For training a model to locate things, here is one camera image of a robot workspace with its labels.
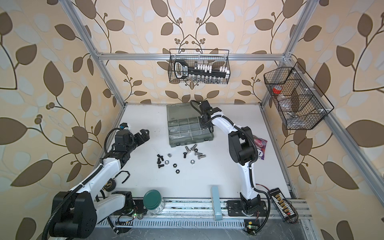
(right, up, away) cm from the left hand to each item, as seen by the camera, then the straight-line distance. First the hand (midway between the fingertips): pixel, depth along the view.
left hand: (140, 132), depth 86 cm
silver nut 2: (+30, -18, +4) cm, 36 cm away
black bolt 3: (+26, -15, +8) cm, 31 cm away
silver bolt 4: (+34, -15, +5) cm, 38 cm away
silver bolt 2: (+31, -11, +10) cm, 34 cm away
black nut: (+20, -20, +3) cm, 28 cm away
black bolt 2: (+11, -20, +3) cm, 23 cm away
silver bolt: (+27, -12, +8) cm, 31 cm away
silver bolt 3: (+33, -14, +8) cm, 37 cm away
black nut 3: (+15, -19, +4) cm, 24 cm away
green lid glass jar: (+14, -30, -19) cm, 38 cm away
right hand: (+39, +5, +15) cm, 42 cm away
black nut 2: (+22, -23, +1) cm, 32 cm away
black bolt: (+10, -18, +5) cm, 22 cm away
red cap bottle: (+81, +26, +2) cm, 85 cm away
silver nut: (+16, -15, +6) cm, 23 cm away
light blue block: (+43, -37, -17) cm, 60 cm away
